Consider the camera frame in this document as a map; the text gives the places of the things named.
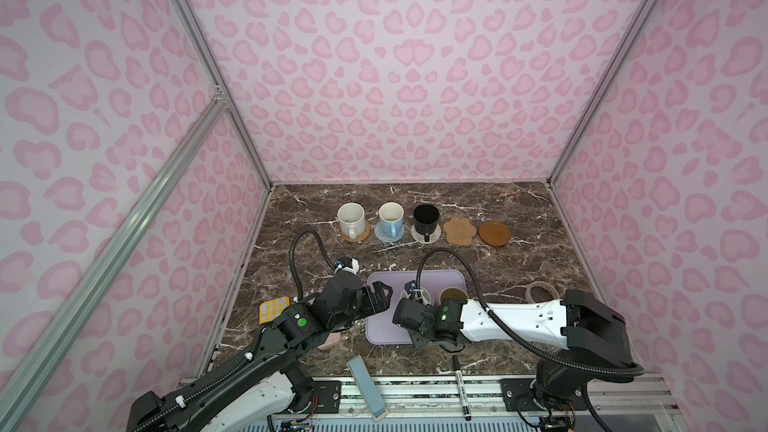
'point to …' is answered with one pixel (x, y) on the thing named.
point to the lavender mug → (421, 294)
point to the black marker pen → (466, 408)
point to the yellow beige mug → (453, 292)
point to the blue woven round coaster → (386, 238)
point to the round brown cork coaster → (494, 233)
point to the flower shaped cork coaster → (459, 231)
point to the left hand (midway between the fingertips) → (384, 291)
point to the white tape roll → (544, 285)
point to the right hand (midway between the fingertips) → (418, 327)
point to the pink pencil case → (332, 339)
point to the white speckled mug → (351, 218)
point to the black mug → (425, 217)
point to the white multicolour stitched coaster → (420, 237)
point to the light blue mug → (391, 216)
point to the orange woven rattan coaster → (360, 237)
